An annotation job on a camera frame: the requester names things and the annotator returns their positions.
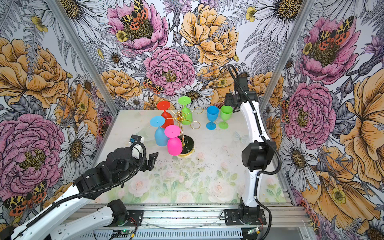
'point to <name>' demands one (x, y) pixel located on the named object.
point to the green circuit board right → (255, 230)
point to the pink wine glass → (174, 144)
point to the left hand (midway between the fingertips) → (147, 156)
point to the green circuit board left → (124, 231)
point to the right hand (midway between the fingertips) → (231, 104)
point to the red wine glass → (164, 105)
